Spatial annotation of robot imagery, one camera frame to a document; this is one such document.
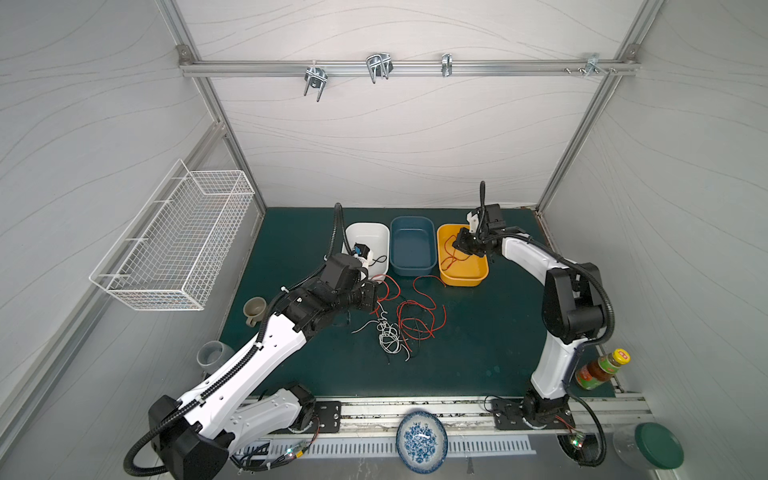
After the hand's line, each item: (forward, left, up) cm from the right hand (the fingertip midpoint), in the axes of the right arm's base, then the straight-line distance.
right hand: (458, 236), depth 98 cm
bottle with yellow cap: (-40, -31, 0) cm, 51 cm away
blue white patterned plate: (-56, +12, -11) cm, 58 cm away
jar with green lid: (-55, -35, -1) cm, 65 cm away
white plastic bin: (+5, +28, -8) cm, 30 cm away
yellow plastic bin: (-6, -1, -10) cm, 12 cm away
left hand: (-25, +23, +11) cm, 36 cm away
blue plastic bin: (+3, +15, -10) cm, 18 cm away
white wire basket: (-27, +72, +21) cm, 80 cm away
